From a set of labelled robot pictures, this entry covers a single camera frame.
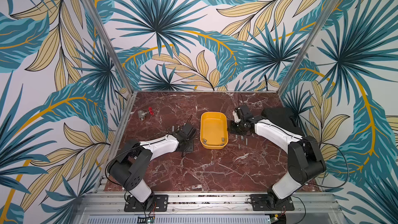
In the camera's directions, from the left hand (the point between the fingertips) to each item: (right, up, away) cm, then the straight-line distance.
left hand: (188, 148), depth 91 cm
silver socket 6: (+30, +1, +1) cm, 30 cm away
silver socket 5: (+35, +3, +4) cm, 36 cm away
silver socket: (-10, +11, +7) cm, 16 cm away
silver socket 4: (+33, +6, +4) cm, 34 cm away
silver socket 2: (-7, +11, +8) cm, 15 cm away
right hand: (+25, +12, +1) cm, 27 cm away
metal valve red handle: (-32, +20, +13) cm, 40 cm away
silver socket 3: (+30, +6, +6) cm, 31 cm away
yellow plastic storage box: (+16, +12, +8) cm, 21 cm away
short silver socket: (+21, +5, +4) cm, 22 cm away
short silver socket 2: (+10, +4, +2) cm, 11 cm away
